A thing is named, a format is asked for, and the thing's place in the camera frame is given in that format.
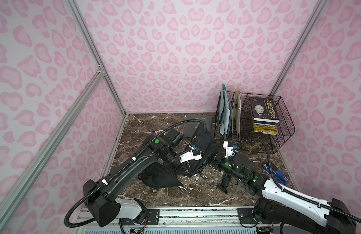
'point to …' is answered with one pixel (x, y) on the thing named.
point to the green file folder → (225, 113)
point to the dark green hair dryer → (226, 180)
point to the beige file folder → (237, 108)
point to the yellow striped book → (266, 127)
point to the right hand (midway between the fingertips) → (204, 154)
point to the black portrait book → (264, 109)
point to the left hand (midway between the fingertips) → (189, 175)
